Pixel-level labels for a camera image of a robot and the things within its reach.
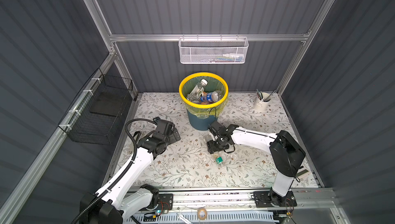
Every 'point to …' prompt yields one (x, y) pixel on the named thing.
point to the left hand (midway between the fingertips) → (170, 135)
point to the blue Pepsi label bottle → (211, 97)
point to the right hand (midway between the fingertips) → (213, 150)
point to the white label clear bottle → (197, 91)
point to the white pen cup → (262, 106)
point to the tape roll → (203, 218)
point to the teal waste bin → (200, 124)
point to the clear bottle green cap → (219, 160)
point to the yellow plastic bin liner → (215, 82)
